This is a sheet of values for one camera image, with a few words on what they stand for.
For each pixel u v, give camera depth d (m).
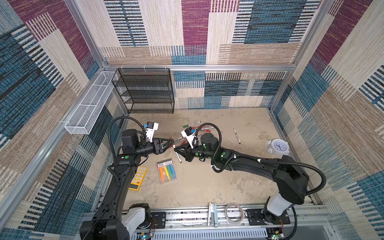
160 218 0.75
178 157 0.74
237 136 1.05
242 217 0.74
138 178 0.85
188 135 0.67
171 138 0.73
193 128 1.08
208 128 1.12
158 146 0.65
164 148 0.67
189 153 0.66
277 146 0.97
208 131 1.09
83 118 0.94
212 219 0.72
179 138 0.72
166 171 0.89
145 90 1.11
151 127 0.67
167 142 0.75
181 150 0.73
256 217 0.72
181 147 0.73
